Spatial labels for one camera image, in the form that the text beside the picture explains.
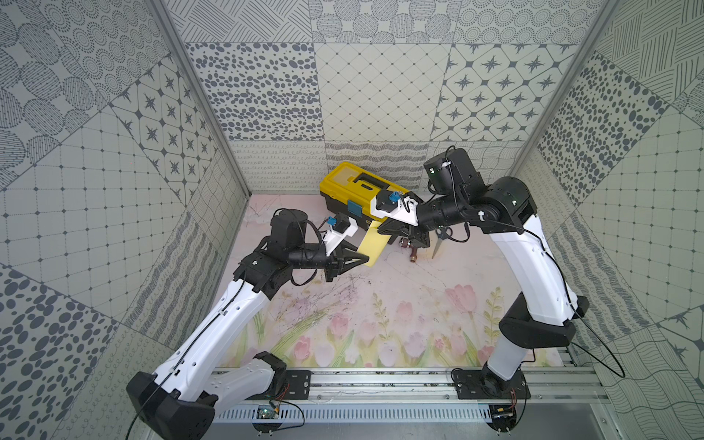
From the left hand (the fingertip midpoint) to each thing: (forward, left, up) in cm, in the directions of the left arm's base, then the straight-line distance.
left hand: (364, 249), depth 63 cm
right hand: (+1, -5, +6) cm, 8 cm away
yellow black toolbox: (+38, +8, -17) cm, 42 cm away
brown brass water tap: (+24, -15, -31) cm, 42 cm away
